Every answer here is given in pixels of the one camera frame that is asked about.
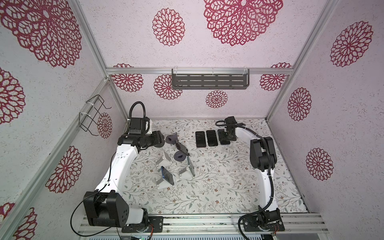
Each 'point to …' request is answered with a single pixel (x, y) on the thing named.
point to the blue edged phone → (223, 137)
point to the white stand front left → (162, 183)
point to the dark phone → (182, 148)
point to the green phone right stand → (190, 166)
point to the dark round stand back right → (172, 139)
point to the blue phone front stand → (167, 176)
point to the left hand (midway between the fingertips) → (159, 140)
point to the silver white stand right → (184, 173)
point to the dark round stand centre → (180, 156)
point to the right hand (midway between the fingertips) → (224, 135)
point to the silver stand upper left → (165, 161)
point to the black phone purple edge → (200, 139)
